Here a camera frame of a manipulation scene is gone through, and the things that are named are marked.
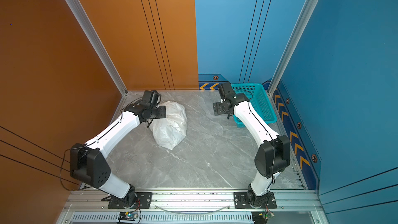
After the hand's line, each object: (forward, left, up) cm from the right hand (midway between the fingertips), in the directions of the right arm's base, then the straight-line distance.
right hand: (224, 108), depth 87 cm
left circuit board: (-48, +47, -20) cm, 70 cm away
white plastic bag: (-9, +32, -10) cm, 35 cm away
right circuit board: (-48, -15, -20) cm, 54 cm away
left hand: (0, +35, -1) cm, 35 cm away
